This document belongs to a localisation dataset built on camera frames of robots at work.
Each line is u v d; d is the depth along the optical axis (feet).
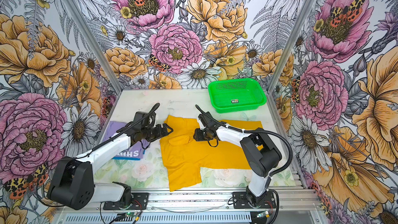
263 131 1.69
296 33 2.94
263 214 2.34
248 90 4.00
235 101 3.78
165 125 2.62
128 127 2.26
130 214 2.34
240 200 2.43
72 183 1.36
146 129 2.42
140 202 2.41
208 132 2.36
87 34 2.94
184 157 2.88
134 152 2.86
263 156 1.56
